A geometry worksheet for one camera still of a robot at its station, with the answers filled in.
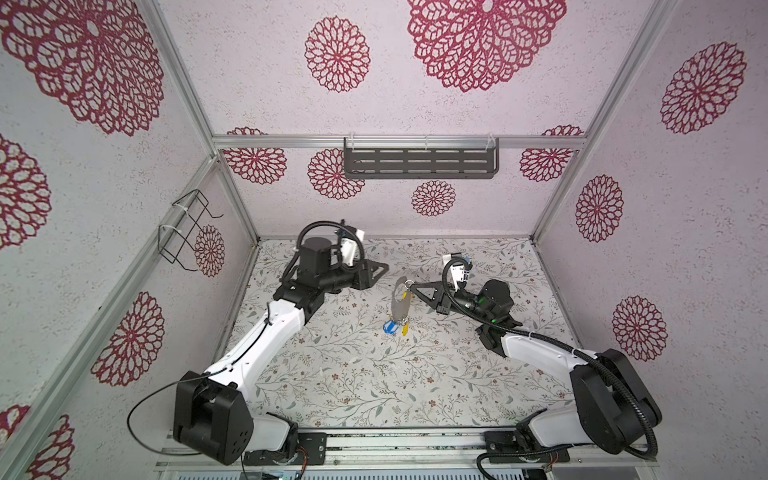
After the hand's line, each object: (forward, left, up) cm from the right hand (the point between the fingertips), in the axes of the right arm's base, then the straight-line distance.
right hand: (413, 287), depth 72 cm
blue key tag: (-3, +5, -14) cm, 16 cm away
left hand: (+5, +7, -1) cm, 9 cm away
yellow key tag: (+3, +1, -28) cm, 28 cm away
